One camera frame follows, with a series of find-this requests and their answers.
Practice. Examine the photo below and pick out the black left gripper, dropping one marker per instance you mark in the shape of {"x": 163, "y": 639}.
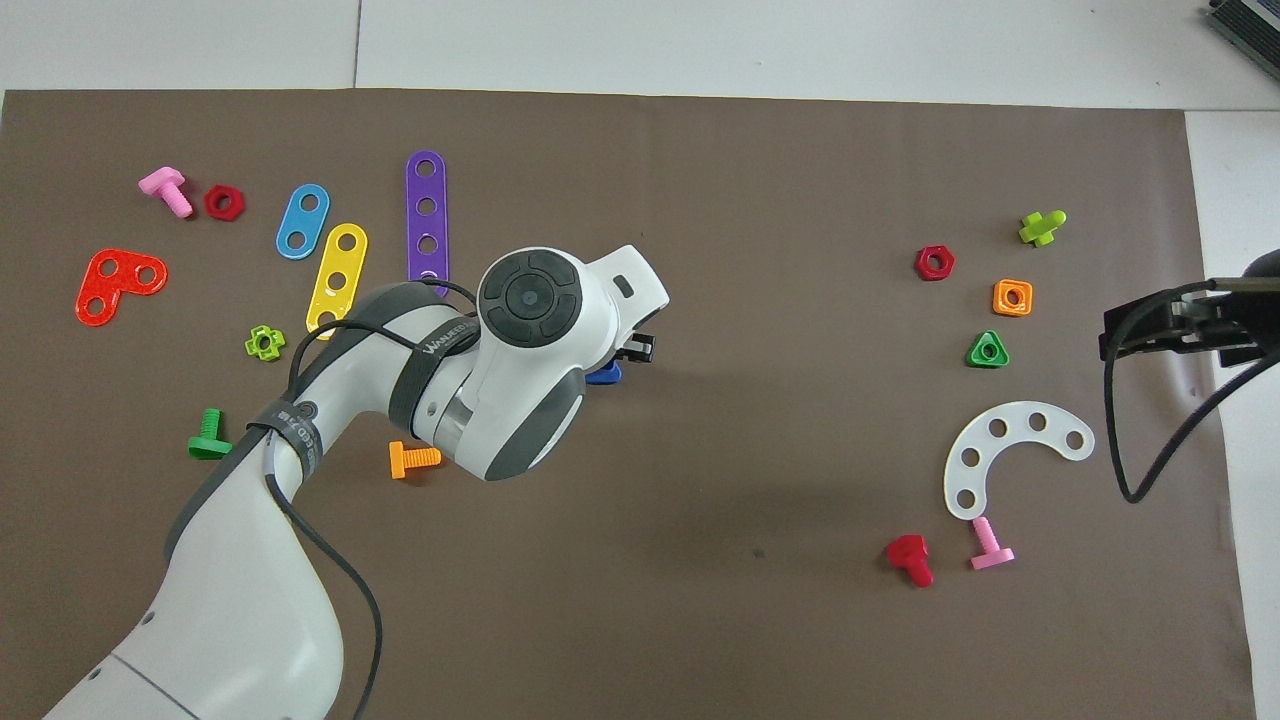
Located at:
{"x": 640, "y": 349}

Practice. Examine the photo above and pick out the brown paper mat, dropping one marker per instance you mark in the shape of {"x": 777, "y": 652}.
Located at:
{"x": 700, "y": 500}

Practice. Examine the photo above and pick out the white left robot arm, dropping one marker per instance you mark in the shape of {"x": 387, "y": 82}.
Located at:
{"x": 250, "y": 600}

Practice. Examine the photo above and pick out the yellow three-hole plate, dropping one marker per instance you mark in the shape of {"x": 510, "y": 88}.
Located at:
{"x": 340, "y": 262}

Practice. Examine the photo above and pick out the green triangle nut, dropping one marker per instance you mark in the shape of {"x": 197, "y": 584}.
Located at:
{"x": 975, "y": 358}

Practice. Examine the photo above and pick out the green plastic screw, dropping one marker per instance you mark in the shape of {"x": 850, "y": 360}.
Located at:
{"x": 208, "y": 440}

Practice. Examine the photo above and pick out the blue triangle-head screw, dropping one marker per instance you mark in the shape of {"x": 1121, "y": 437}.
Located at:
{"x": 604, "y": 375}

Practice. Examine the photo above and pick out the lime cross-head screw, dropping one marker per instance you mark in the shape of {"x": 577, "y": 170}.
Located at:
{"x": 1040, "y": 230}

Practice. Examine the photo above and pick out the orange plastic screw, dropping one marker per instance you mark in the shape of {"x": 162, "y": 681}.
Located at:
{"x": 415, "y": 459}

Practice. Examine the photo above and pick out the purple four-hole plate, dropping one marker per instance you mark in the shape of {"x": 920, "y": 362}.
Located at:
{"x": 427, "y": 225}

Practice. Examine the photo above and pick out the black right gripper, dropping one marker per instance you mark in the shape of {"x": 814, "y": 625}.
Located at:
{"x": 1160, "y": 325}

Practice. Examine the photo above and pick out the orange square nut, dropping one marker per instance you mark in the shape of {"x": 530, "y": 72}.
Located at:
{"x": 1000, "y": 308}

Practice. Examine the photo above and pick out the lime cross nut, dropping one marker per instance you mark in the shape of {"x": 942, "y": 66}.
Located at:
{"x": 253, "y": 350}

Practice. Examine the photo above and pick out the red plastic screw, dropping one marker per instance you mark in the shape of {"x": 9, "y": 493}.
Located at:
{"x": 910, "y": 558}

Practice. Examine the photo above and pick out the white curved perforated plate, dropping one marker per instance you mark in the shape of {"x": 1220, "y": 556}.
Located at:
{"x": 965, "y": 480}

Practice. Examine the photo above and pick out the pink plastic screw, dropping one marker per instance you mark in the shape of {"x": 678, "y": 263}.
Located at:
{"x": 165, "y": 188}
{"x": 990, "y": 548}

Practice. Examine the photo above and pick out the blue two-hole plate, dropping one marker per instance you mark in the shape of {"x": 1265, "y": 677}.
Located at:
{"x": 303, "y": 222}

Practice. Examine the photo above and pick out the grey ribbed device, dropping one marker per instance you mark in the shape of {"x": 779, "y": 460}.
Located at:
{"x": 1250, "y": 20}

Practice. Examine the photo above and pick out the orange heart-shaped plate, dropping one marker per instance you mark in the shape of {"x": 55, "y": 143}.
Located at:
{"x": 115, "y": 285}

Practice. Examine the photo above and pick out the red hexagon nut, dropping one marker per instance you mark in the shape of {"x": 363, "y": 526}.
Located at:
{"x": 923, "y": 270}
{"x": 212, "y": 210}

